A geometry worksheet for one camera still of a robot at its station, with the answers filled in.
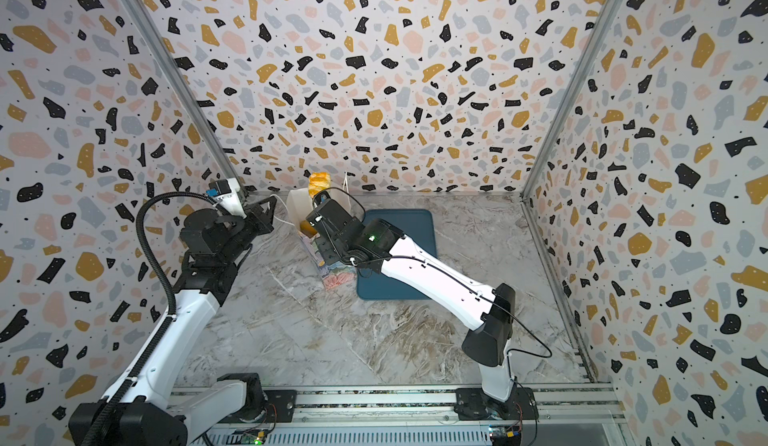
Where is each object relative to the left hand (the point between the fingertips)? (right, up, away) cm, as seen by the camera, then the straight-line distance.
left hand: (272, 193), depth 70 cm
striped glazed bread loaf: (+9, +4, +7) cm, 12 cm away
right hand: (+12, -10, -1) cm, 16 cm away
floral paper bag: (0, -1, +17) cm, 17 cm away
